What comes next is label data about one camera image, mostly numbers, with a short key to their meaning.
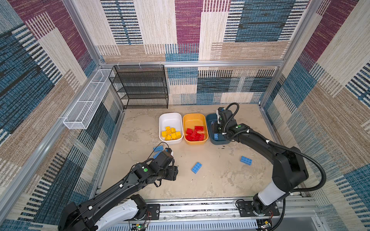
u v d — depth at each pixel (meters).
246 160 0.89
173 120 1.11
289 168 0.45
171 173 0.69
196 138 0.99
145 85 1.08
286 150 0.47
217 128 0.79
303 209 0.76
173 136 0.99
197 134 1.00
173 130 1.03
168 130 1.04
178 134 0.99
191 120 1.08
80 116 0.70
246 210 0.73
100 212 0.43
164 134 0.99
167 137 0.99
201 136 0.99
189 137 0.99
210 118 1.05
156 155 0.60
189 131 1.02
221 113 0.79
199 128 1.03
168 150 0.71
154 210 0.74
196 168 0.87
